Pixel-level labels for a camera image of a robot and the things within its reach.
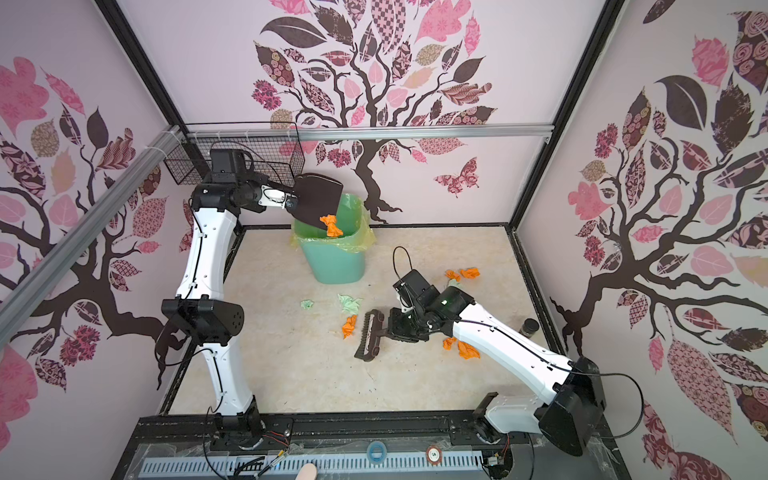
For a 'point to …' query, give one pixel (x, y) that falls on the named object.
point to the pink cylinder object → (308, 472)
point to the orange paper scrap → (348, 327)
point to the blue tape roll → (376, 452)
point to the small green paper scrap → (306, 304)
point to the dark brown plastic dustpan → (314, 197)
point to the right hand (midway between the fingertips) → (387, 330)
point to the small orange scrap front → (448, 342)
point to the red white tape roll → (434, 455)
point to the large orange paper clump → (330, 222)
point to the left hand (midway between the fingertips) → (257, 179)
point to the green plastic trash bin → (337, 260)
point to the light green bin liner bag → (352, 217)
